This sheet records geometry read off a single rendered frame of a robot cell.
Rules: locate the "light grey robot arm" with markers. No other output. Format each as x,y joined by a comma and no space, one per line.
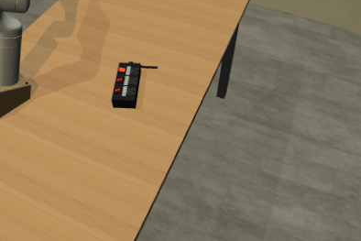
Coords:
10,40

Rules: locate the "black power strip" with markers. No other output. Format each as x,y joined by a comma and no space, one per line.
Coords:
126,84

